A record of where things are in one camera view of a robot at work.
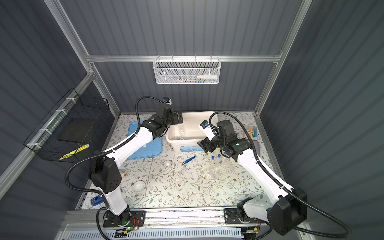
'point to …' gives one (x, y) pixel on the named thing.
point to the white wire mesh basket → (186, 71)
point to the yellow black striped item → (74, 151)
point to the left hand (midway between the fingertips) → (174, 113)
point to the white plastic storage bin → (183, 137)
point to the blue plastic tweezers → (186, 161)
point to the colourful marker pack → (252, 132)
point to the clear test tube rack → (227, 167)
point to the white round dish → (139, 186)
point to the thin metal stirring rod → (149, 177)
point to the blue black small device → (96, 200)
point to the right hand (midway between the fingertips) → (205, 138)
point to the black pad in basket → (75, 130)
